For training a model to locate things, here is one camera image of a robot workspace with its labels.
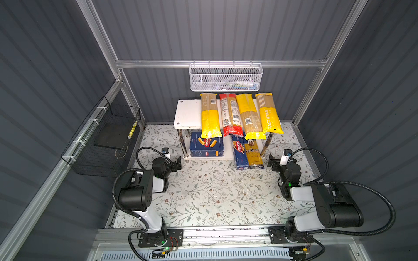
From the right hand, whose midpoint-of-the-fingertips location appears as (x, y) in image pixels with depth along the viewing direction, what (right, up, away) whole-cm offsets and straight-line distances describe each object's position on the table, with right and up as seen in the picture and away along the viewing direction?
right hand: (282, 155), depth 90 cm
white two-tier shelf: (-51, +21, -13) cm, 56 cm away
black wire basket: (-89, +5, -18) cm, 91 cm away
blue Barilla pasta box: (-44, +5, +2) cm, 45 cm away
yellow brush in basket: (-79, +15, -9) cm, 81 cm away
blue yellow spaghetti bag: (-15, 0, +2) cm, 15 cm away
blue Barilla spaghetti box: (-23, +5, +4) cm, 24 cm away
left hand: (-63, -2, +7) cm, 64 cm away
